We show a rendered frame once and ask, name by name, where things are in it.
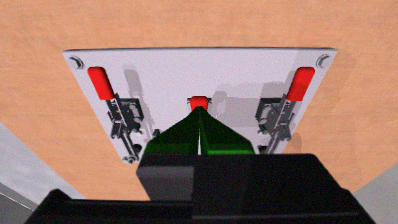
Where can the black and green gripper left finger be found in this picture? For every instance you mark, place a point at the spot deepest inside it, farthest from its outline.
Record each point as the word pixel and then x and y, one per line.
pixel 182 137

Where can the black toggle clamp with red handle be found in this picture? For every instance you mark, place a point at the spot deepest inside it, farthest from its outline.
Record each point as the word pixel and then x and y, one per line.
pixel 123 118

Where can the white fixture plate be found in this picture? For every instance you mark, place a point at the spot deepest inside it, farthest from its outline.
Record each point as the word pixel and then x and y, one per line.
pixel 162 78

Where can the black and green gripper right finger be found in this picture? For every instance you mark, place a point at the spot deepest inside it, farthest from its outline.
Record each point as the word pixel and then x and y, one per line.
pixel 217 138

